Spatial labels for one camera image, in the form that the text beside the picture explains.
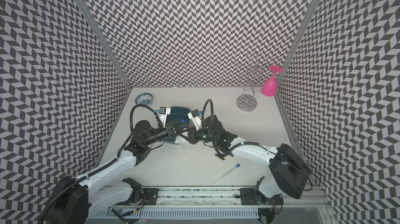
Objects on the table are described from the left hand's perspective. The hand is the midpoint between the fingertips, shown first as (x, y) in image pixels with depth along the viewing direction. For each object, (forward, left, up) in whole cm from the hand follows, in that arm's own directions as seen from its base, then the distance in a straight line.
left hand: (187, 127), depth 72 cm
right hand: (-7, +3, -7) cm, 11 cm away
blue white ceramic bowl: (+34, +35, -19) cm, 52 cm away
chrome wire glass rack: (+26, -36, +11) cm, 46 cm away
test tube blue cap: (+18, +7, -24) cm, 31 cm away
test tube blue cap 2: (-11, -25, -22) cm, 35 cm away
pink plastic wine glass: (+26, -46, -1) cm, 53 cm away
